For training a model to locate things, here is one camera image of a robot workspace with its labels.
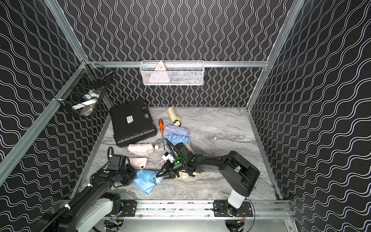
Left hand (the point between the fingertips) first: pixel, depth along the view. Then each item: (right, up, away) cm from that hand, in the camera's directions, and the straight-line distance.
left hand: (138, 170), depth 85 cm
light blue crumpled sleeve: (+21, +17, +12) cm, 30 cm away
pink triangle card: (+12, +58, +5) cm, 59 cm away
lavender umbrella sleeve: (+21, +23, +16) cm, 35 cm away
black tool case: (-11, +28, +18) cm, 35 cm away
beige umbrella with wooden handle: (+27, -2, -1) cm, 27 cm away
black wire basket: (-38, +46, +7) cm, 60 cm away
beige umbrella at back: (+19, +30, +24) cm, 43 cm away
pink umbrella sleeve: (-1, +4, +1) cm, 5 cm away
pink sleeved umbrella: (0, +11, +6) cm, 13 cm away
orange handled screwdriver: (+9, +27, +23) cm, 36 cm away
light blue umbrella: (+7, -2, -8) cm, 11 cm away
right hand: (+13, 0, -11) cm, 17 cm away
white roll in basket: (-23, +39, -9) cm, 46 cm away
